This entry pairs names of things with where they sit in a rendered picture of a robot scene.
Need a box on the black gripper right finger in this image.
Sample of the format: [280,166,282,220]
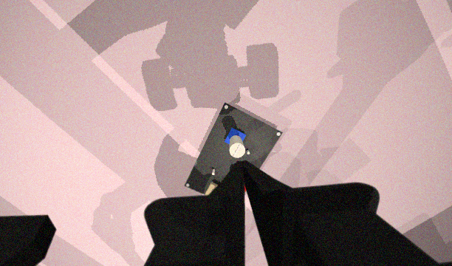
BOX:
[242,160,380,266]

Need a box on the black rectangular board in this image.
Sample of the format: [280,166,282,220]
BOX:
[184,103,283,194]

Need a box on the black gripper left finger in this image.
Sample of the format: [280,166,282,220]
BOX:
[143,161,245,266]

